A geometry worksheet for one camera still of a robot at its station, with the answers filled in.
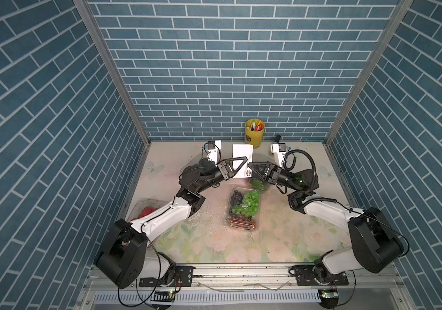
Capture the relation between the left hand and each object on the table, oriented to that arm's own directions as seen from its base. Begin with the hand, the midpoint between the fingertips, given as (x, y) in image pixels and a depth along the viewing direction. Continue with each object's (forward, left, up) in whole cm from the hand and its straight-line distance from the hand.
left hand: (252, 165), depth 64 cm
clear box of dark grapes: (+12, -8, -30) cm, 33 cm away
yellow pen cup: (+42, -7, -23) cm, 48 cm away
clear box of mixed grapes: (-5, +2, -32) cm, 32 cm away
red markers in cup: (+48, -8, -22) cm, 53 cm away
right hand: (0, -1, -3) cm, 3 cm away
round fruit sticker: (-1, 0, -28) cm, 28 cm away
